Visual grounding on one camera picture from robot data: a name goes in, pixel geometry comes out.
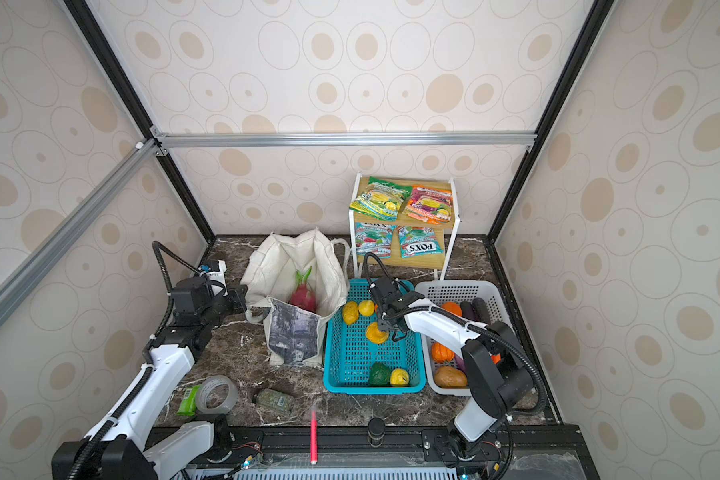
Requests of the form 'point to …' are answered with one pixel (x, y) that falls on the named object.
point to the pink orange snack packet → (429, 205)
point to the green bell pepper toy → (379, 375)
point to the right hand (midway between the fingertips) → (391, 318)
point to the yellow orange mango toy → (374, 334)
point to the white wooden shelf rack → (402, 223)
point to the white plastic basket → (440, 291)
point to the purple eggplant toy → (467, 310)
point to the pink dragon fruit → (302, 295)
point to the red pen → (313, 438)
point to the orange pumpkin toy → (441, 353)
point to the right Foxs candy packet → (418, 241)
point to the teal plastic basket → (355, 365)
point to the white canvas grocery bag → (293, 282)
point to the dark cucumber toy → (482, 310)
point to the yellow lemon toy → (366, 308)
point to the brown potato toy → (450, 377)
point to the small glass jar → (278, 402)
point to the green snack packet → (381, 199)
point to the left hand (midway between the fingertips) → (252, 281)
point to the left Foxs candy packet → (374, 238)
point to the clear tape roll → (216, 394)
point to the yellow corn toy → (350, 312)
